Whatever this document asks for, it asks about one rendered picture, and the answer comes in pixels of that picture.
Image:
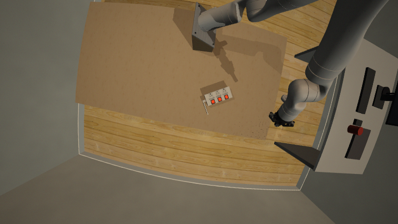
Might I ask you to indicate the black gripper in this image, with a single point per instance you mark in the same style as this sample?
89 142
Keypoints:
278 121

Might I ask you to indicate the grey power strip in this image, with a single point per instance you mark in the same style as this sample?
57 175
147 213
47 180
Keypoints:
217 96

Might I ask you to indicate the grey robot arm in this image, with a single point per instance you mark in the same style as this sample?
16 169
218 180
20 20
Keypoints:
346 29

